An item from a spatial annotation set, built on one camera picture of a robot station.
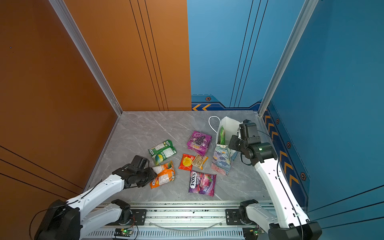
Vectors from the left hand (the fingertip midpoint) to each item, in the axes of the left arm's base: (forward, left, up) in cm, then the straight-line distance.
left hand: (156, 175), depth 86 cm
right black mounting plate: (-21, -42, 0) cm, 46 cm away
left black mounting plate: (-21, +5, -2) cm, 22 cm away
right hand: (+10, -41, +23) cm, 48 cm away
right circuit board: (-27, -50, -3) cm, 57 cm away
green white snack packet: (+15, -2, +2) cm, 15 cm away
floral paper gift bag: (+4, -37, +18) cm, 41 cm away
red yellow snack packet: (+8, -17, 0) cm, 19 cm away
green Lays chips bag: (+12, -37, +19) cm, 43 cm away
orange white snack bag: (+1, -5, +2) cm, 6 cm away
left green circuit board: (-27, +11, -3) cm, 29 cm away
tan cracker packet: (+9, -25, +1) cm, 27 cm away
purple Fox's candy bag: (-5, -27, +2) cm, 27 cm away
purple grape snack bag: (+19, -25, +5) cm, 32 cm away
